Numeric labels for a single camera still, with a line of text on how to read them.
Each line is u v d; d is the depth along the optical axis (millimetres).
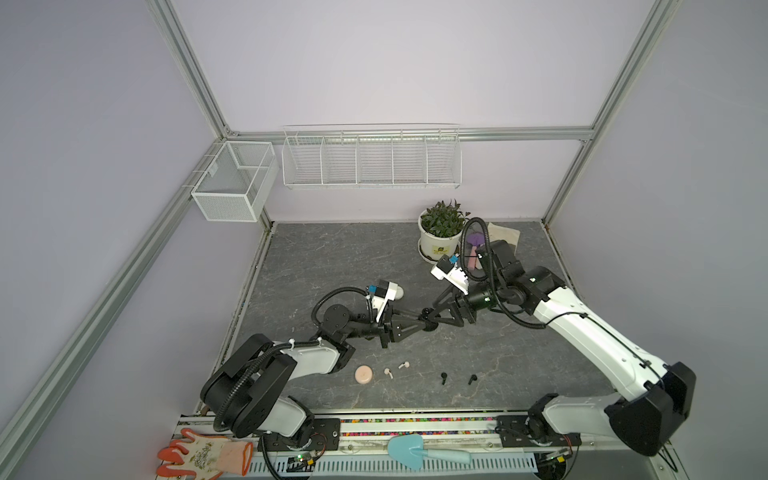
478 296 619
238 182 1019
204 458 691
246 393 432
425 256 1081
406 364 845
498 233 1162
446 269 626
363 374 824
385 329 646
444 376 826
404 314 678
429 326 667
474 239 1125
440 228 964
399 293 986
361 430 756
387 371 832
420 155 1023
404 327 692
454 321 622
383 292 640
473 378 826
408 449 708
